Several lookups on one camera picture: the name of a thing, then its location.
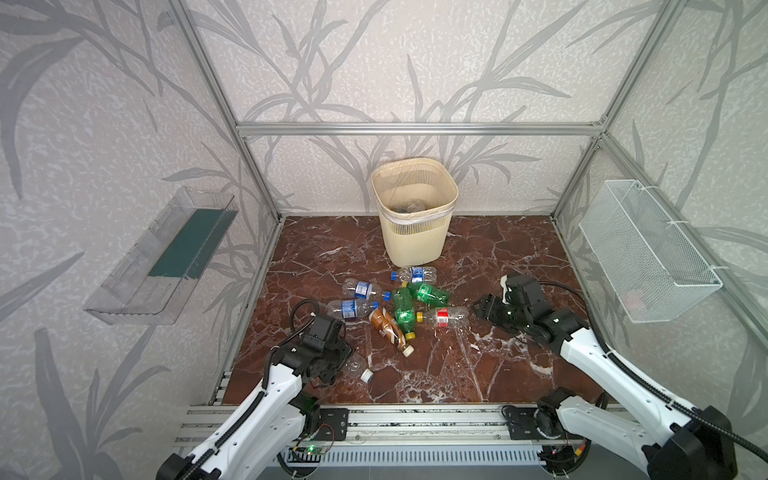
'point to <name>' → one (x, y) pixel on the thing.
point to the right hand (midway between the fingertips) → (477, 301)
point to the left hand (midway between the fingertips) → (356, 345)
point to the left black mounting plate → (333, 424)
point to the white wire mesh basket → (655, 273)
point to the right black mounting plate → (522, 423)
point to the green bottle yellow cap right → (428, 293)
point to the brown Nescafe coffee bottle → (385, 324)
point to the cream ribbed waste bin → (416, 198)
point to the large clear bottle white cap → (355, 364)
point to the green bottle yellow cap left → (405, 311)
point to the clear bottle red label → (445, 317)
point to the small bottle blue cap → (423, 275)
